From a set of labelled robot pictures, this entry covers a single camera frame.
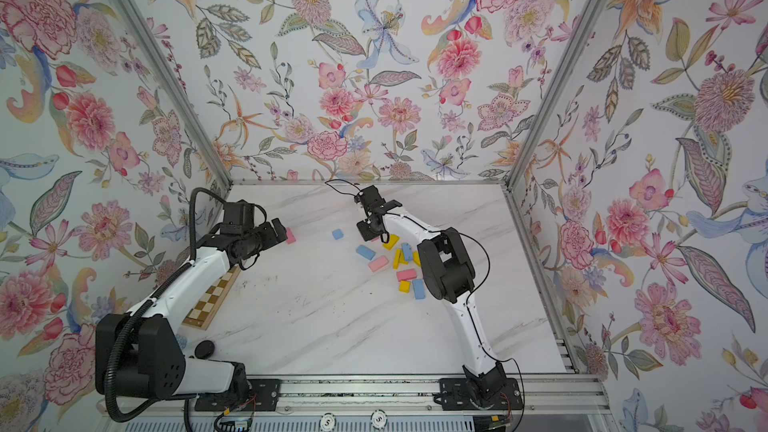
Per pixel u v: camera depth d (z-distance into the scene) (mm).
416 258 980
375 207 809
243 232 667
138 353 415
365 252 1011
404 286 933
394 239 707
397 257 983
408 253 983
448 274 596
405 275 957
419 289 928
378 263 981
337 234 1069
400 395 753
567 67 864
